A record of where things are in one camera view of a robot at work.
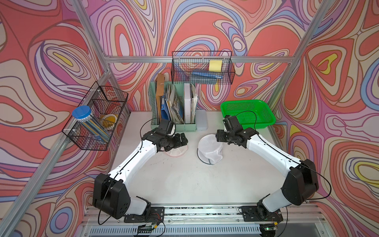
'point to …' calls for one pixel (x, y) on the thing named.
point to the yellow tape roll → (109, 120)
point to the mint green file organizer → (179, 86)
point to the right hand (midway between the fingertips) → (221, 139)
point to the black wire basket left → (107, 106)
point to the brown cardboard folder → (160, 92)
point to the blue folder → (165, 111)
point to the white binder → (187, 117)
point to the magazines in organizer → (175, 103)
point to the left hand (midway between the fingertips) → (183, 142)
